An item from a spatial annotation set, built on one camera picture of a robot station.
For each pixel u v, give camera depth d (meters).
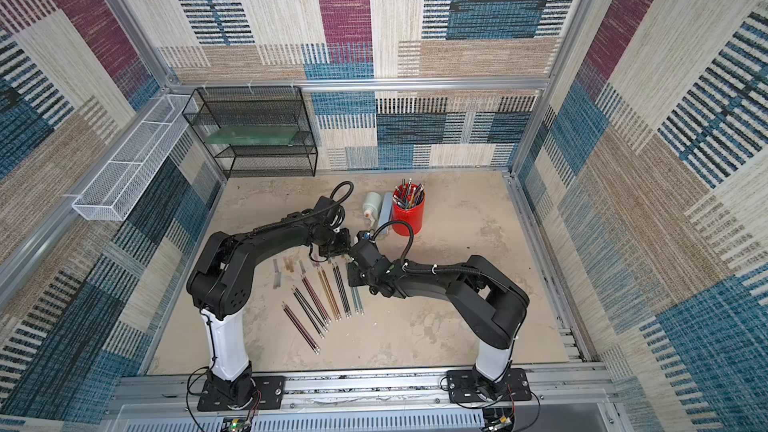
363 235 0.83
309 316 0.85
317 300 0.89
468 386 0.75
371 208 1.02
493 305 0.47
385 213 1.02
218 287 0.51
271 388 0.74
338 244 0.86
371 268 0.69
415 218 0.96
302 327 0.83
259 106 1.01
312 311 0.87
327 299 0.89
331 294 0.89
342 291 0.91
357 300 0.89
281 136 0.99
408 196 0.94
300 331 0.83
